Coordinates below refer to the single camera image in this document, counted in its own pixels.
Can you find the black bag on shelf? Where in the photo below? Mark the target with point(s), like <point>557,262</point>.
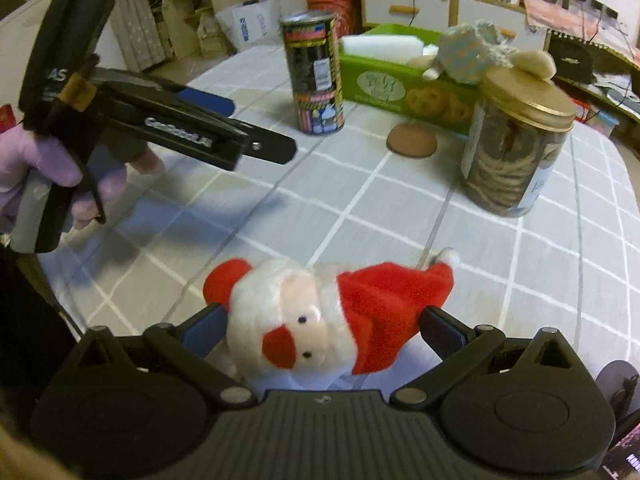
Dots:
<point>572,60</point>

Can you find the gold lid glass jar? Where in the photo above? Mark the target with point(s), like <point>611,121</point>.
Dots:
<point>518,130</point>

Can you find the red santa plush toy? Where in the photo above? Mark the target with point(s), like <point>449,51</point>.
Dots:
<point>303,327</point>

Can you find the grey checkered table cloth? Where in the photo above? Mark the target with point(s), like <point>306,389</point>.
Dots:
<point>572,262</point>

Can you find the pink checkered cloth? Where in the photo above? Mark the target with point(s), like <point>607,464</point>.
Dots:
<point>599,30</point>

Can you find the black smartphone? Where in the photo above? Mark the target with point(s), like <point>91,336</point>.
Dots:
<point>619,383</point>

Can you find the purple gloved left hand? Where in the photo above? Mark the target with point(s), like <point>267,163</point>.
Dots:
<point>22,150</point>

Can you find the green cookie tin tray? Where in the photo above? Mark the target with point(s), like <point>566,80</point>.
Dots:
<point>401,89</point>

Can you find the red printed snack bucket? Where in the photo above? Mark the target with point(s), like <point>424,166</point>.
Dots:
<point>346,14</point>

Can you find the black printed drink can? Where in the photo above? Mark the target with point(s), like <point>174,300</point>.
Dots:
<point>311,52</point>

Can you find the wooden cabinet with drawers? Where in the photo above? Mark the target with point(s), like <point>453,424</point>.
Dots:
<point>437,15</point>

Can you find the white cardboard box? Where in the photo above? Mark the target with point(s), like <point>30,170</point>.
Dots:
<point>251,24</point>

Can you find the brown round plush cookie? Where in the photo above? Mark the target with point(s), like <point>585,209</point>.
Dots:
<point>411,141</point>

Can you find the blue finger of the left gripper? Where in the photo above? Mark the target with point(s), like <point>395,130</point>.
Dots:
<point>209,101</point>

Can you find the white foam sponge block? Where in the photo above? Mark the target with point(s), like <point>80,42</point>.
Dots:
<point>398,49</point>

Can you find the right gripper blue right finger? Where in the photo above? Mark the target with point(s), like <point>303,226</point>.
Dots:
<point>443,333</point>

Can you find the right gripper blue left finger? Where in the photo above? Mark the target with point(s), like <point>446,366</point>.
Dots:
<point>204,330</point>

